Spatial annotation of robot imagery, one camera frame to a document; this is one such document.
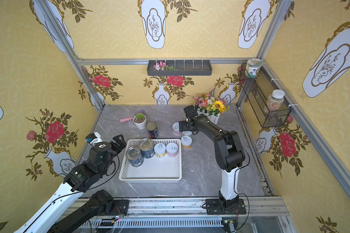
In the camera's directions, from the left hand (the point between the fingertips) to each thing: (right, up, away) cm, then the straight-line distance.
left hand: (112, 140), depth 73 cm
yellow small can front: (+38, -4, +20) cm, 44 cm away
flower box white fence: (+54, +20, +25) cm, 63 cm away
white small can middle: (+39, +1, +25) cm, 46 cm away
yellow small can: (+22, -9, +17) cm, 29 cm away
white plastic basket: (+19, -19, +13) cm, 30 cm away
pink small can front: (+29, -8, +17) cm, 35 cm away
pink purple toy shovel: (-10, +10, +37) cm, 40 cm away
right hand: (+42, +7, +26) cm, 50 cm away
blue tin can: (+8, -10, +9) cm, 16 cm away
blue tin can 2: (+15, -6, +11) cm, 20 cm away
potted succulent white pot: (+7, +9, +28) cm, 30 cm away
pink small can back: (+32, +3, +27) cm, 42 cm away
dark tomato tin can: (+16, +4, +23) cm, 28 cm away
